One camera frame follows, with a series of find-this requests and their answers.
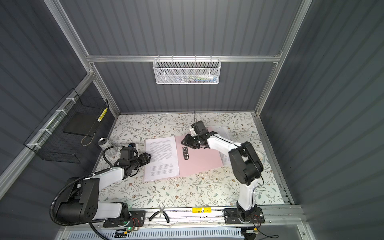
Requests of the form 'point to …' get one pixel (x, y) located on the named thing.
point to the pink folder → (190, 160)
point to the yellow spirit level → (201, 210)
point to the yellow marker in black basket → (102, 114)
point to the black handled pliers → (161, 211)
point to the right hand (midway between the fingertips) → (184, 144)
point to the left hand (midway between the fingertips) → (146, 156)
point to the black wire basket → (65, 133)
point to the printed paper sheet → (164, 163)
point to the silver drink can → (103, 141)
